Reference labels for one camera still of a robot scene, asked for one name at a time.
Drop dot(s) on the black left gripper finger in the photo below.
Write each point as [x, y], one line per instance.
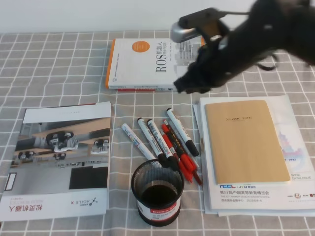
[187, 83]

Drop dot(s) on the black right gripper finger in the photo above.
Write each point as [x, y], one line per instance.
[198, 88]

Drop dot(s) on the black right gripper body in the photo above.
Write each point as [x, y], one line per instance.
[224, 57]

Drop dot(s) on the white marker black cap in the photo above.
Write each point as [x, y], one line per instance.
[184, 135]

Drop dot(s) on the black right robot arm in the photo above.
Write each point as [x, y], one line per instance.
[296, 25]

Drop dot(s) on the dark patterned pen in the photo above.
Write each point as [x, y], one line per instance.
[176, 138]

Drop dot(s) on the red marker pen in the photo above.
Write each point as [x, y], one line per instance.
[185, 165]

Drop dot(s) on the red slim pen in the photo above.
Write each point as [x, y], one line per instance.
[195, 175]

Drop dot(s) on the black mesh pen holder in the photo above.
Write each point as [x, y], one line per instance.
[158, 192]

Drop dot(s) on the papers under expo catalogue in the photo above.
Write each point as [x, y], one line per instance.
[206, 194]

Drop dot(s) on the red book under ROS book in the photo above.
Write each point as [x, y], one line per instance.
[137, 90]

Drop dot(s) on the white orange ROS book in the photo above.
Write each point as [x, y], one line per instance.
[148, 63]

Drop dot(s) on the white labelled black-cap marker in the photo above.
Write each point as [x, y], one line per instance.
[162, 143]

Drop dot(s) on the tan classic note notebook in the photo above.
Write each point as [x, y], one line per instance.
[244, 144]

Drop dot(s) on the white marker black ends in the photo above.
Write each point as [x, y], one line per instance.
[153, 143]

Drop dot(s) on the white paint marker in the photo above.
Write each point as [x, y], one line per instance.
[137, 142]

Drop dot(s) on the white expo catalogue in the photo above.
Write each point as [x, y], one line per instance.
[295, 195]

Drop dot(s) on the Agilex robot brochure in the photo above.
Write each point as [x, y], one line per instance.
[60, 166]

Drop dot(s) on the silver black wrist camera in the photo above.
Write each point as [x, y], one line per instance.
[206, 23]

